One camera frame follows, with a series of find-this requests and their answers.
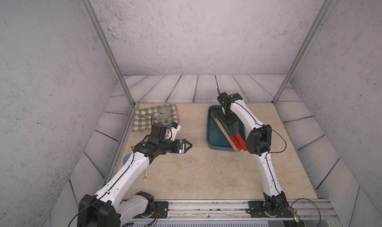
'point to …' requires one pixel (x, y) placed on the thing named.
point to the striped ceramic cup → (163, 113)
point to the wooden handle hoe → (227, 136)
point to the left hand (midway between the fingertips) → (188, 145)
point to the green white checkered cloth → (143, 118)
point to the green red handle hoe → (233, 137)
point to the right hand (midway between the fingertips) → (230, 122)
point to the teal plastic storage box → (216, 140)
